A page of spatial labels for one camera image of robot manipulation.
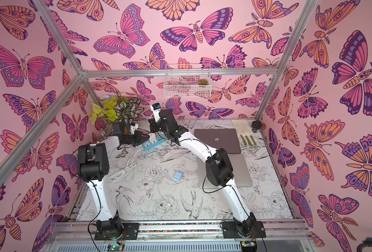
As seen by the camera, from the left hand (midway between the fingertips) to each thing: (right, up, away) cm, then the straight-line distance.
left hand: (151, 136), depth 102 cm
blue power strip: (-2, -6, +1) cm, 6 cm away
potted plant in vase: (-17, +16, -8) cm, 24 cm away
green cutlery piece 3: (+69, -2, +5) cm, 69 cm away
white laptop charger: (+1, -1, +1) cm, 1 cm away
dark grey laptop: (+51, -1, +8) cm, 52 cm away
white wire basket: (+24, +34, -6) cm, 42 cm away
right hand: (+3, +11, -15) cm, 19 cm away
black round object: (+73, +8, +12) cm, 75 cm away
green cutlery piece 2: (+65, -3, +4) cm, 65 cm away
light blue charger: (+19, -22, -11) cm, 31 cm away
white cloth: (+66, +7, +14) cm, 68 cm away
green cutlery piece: (+62, -3, +5) cm, 62 cm away
